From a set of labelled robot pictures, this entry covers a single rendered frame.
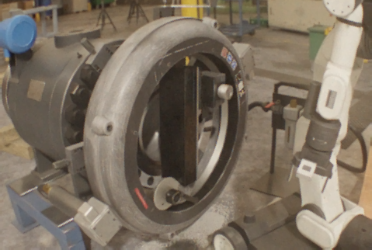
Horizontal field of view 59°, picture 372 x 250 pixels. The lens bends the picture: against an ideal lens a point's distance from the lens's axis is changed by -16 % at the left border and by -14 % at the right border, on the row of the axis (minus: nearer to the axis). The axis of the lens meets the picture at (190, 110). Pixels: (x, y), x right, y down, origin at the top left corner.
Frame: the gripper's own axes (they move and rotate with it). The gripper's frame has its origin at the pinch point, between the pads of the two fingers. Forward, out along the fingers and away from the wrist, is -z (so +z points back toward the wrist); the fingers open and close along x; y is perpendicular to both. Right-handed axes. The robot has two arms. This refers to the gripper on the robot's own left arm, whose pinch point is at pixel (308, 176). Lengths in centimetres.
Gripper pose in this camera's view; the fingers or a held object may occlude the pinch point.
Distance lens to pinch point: 105.2
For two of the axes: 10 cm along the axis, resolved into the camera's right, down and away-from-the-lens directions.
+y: -4.9, 3.1, -8.2
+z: 1.3, -9.0, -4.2
